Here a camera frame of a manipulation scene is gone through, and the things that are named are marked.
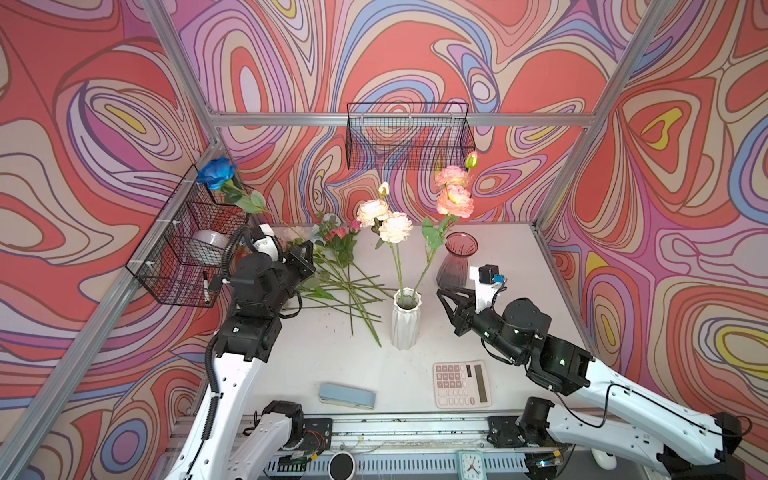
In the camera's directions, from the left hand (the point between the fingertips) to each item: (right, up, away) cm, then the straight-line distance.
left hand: (315, 240), depth 65 cm
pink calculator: (+36, -39, +15) cm, 55 cm away
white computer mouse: (+67, -51, +4) cm, 84 cm away
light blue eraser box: (+4, -40, +13) cm, 43 cm away
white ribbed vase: (+21, -18, +8) cm, 29 cm away
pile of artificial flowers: (-1, -13, +38) cm, 40 cm away
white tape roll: (-26, -1, +5) cm, 27 cm away
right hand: (+28, -13, +1) cm, 31 cm away
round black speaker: (+6, -50, +1) cm, 51 cm away
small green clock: (+35, -52, +3) cm, 63 cm away
